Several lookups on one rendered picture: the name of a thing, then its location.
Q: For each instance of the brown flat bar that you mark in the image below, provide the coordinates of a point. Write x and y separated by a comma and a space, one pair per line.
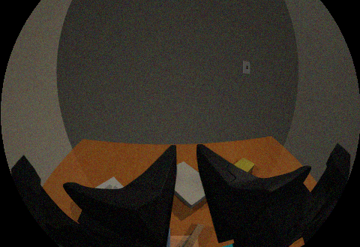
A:
194, 236

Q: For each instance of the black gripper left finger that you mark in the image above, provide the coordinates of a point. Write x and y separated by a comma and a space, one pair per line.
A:
144, 204

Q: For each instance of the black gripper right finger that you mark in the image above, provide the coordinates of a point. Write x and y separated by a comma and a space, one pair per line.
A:
235, 197

